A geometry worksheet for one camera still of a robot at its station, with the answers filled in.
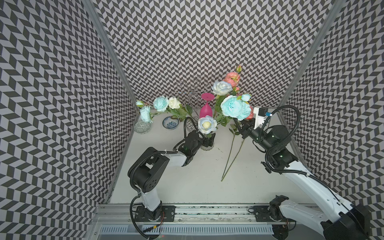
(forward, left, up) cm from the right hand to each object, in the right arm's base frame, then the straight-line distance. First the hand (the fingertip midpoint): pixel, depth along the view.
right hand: (235, 119), depth 67 cm
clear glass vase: (+1, +13, -14) cm, 19 cm away
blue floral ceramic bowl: (+25, +38, -33) cm, 56 cm away
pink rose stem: (-5, -4, -35) cm, 35 cm away
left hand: (+8, +10, -23) cm, 26 cm away
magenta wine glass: (+16, +13, -10) cm, 22 cm away
